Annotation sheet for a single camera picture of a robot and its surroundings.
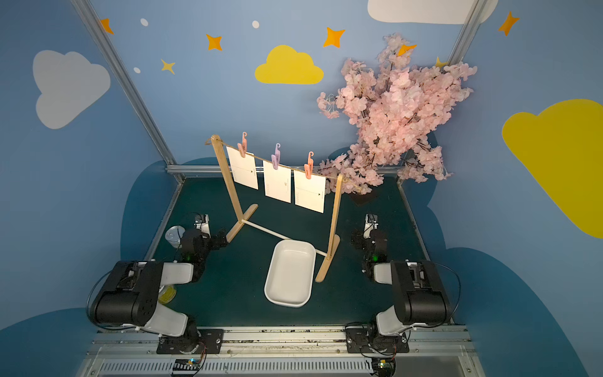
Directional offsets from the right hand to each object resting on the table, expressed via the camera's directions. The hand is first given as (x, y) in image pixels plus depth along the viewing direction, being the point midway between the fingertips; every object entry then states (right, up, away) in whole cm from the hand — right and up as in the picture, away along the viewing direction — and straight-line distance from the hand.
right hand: (370, 226), depth 95 cm
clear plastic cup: (-80, -3, -2) cm, 80 cm away
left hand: (-65, 0, -1) cm, 65 cm away
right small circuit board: (-1, -42, -22) cm, 47 cm away
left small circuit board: (-64, -41, -22) cm, 79 cm away
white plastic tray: (-33, -20, -2) cm, 39 cm away
